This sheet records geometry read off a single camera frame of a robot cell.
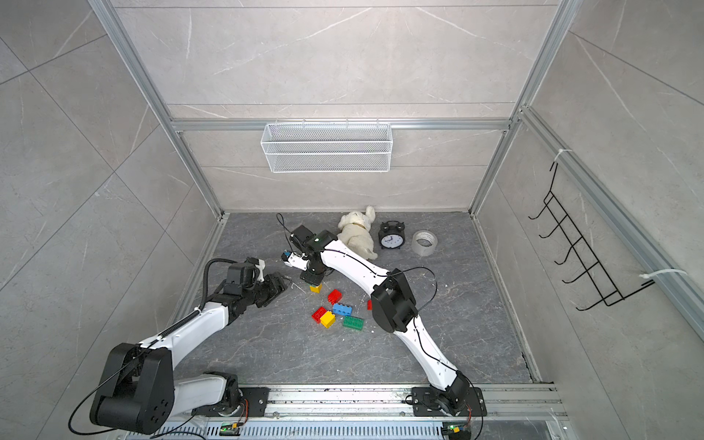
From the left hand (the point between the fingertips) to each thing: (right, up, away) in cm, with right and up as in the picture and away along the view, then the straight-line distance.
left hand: (289, 279), depth 88 cm
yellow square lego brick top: (+8, -4, +5) cm, 10 cm away
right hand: (+8, +1, +4) cm, 9 cm away
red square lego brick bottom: (+10, -11, 0) cm, 15 cm away
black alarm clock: (+36, +15, +13) cm, 41 cm away
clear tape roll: (+47, +9, +17) cm, 51 cm away
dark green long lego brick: (+21, -14, 0) cm, 25 cm away
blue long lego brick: (+18, -10, 0) cm, 20 cm away
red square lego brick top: (+15, -7, +7) cm, 17 cm away
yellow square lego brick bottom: (+13, -13, 0) cm, 18 cm away
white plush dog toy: (+22, +16, +15) cm, 31 cm away
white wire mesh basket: (+11, +47, +12) cm, 50 cm away
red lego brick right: (+27, -9, +4) cm, 29 cm away
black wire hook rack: (+79, +5, -24) cm, 83 cm away
